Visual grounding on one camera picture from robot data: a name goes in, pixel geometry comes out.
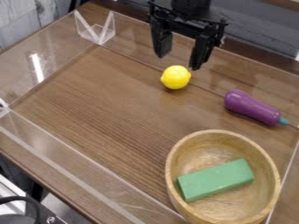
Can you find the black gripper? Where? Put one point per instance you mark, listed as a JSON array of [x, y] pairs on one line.
[[190, 18]]

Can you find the purple toy eggplant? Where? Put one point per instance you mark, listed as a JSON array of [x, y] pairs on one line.
[[242, 103]]

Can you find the brown wooden bowl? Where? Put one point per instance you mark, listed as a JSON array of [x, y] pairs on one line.
[[242, 205]]

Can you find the yellow toy lemon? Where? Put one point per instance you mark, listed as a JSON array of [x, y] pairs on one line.
[[175, 77]]

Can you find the green rectangular block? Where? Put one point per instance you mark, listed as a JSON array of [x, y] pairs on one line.
[[216, 180]]

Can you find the clear acrylic corner bracket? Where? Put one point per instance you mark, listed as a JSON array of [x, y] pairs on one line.
[[99, 34]]

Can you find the clear acrylic tray wall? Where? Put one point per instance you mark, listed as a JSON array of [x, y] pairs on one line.
[[90, 123]]

